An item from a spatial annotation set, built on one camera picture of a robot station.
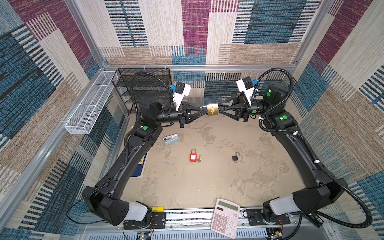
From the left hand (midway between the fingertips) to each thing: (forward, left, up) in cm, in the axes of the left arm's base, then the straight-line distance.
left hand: (206, 111), depth 54 cm
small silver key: (+5, +1, -48) cm, 48 cm away
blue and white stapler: (+20, +20, -46) cm, 54 cm away
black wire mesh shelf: (+48, +51, -20) cm, 73 cm away
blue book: (-4, +37, -46) cm, 59 cm away
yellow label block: (-22, +23, -46) cm, 56 cm away
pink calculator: (-27, -10, -46) cm, 55 cm away
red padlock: (+7, +5, -46) cm, 47 cm away
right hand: (+2, -5, -1) cm, 5 cm away
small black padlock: (+6, -21, -47) cm, 52 cm away
